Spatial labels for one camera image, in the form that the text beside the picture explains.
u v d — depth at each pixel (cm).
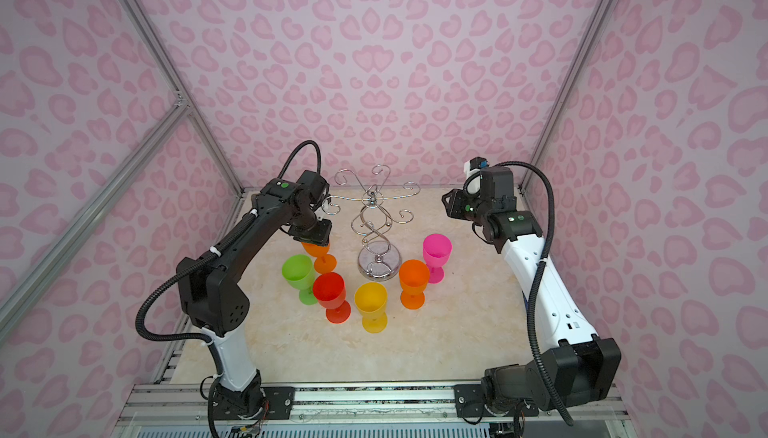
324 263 98
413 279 82
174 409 74
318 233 76
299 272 86
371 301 80
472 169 67
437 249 86
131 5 73
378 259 98
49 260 55
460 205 67
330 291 76
